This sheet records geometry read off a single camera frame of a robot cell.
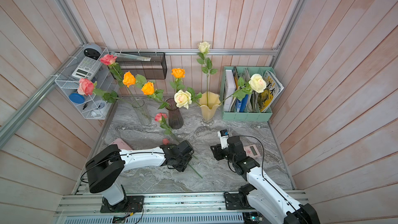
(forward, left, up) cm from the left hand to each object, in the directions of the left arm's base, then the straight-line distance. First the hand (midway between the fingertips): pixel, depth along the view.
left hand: (190, 163), depth 85 cm
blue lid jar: (+22, +57, +30) cm, 68 cm away
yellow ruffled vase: (+32, -11, +16) cm, 37 cm away
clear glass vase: (+28, +31, +10) cm, 43 cm away
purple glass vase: (+30, +11, +1) cm, 32 cm away
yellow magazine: (+39, -50, +22) cm, 67 cm away
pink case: (+11, +43, 0) cm, 44 cm away
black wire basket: (+59, +26, +20) cm, 68 cm away
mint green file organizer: (+36, -42, +2) cm, 56 cm away
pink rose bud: (+13, +16, +1) cm, 20 cm away
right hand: (+8, -13, +8) cm, 17 cm away
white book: (+36, -23, +24) cm, 49 cm away
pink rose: (+30, +21, +3) cm, 37 cm away
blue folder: (+32, -31, +13) cm, 47 cm away
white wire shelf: (+28, +59, +15) cm, 67 cm away
